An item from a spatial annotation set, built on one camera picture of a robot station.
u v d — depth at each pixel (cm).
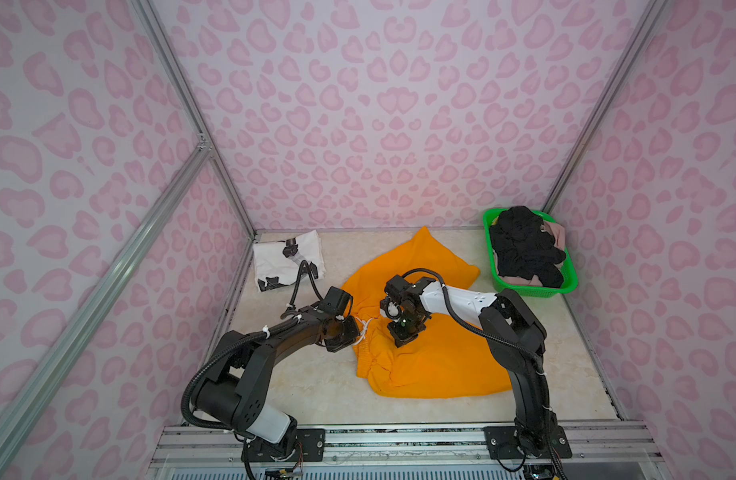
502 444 73
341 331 78
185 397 40
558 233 104
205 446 75
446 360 87
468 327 51
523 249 99
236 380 45
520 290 98
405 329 82
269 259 110
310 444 73
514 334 52
